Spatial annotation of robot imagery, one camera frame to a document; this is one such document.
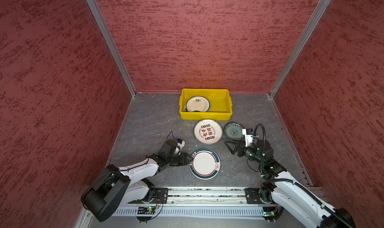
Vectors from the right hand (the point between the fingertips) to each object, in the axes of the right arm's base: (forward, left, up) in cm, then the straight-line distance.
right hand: (227, 145), depth 79 cm
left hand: (-5, +21, -11) cm, 24 cm away
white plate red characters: (+16, +9, -11) cm, 21 cm away
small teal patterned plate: (+16, -9, -13) cm, 22 cm away
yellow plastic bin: (+41, -3, -10) cm, 42 cm away
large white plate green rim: (-5, +12, -12) cm, 18 cm away
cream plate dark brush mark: (+37, +15, -8) cm, 41 cm away
